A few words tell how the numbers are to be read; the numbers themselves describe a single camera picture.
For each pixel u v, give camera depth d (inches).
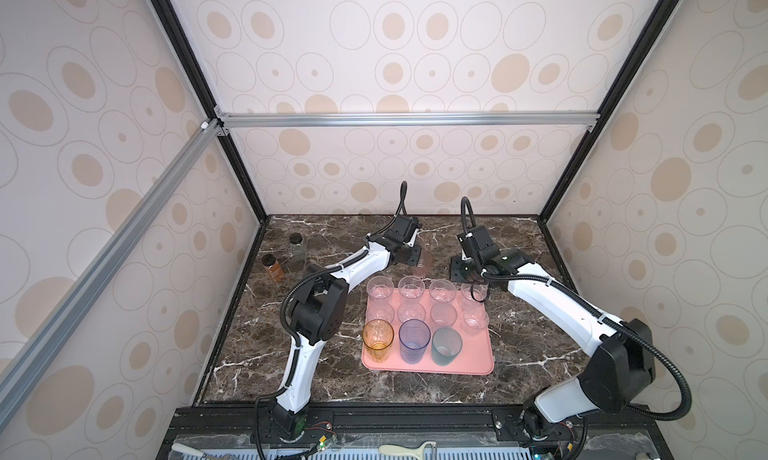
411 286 37.4
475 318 35.3
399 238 30.5
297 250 40.1
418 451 27.1
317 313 21.8
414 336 30.1
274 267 37.5
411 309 35.3
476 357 33.2
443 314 34.9
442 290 37.4
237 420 29.7
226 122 35.6
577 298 19.0
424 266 40.6
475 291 28.1
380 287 37.4
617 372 17.1
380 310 36.0
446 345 33.6
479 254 24.6
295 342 22.5
